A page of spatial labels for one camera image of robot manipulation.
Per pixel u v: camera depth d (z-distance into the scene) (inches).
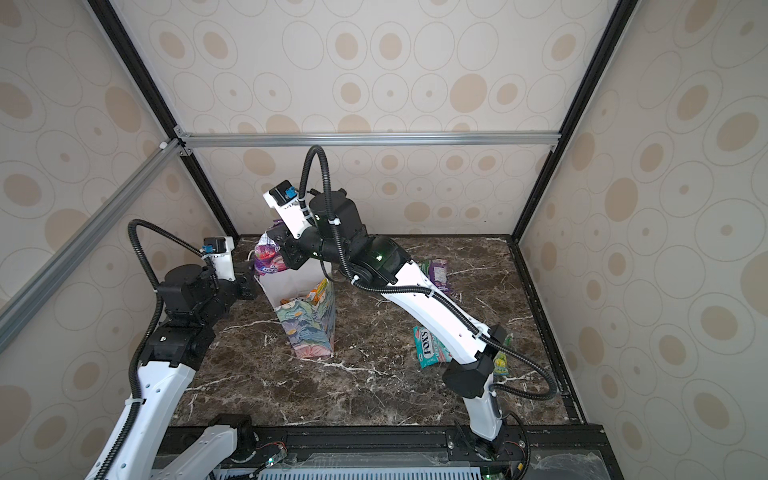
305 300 30.6
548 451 29.4
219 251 22.3
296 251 20.5
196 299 19.8
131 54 28.7
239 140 35.9
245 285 24.0
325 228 16.7
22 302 20.4
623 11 26.6
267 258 23.7
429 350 34.4
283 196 18.6
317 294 31.0
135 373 17.6
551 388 16.5
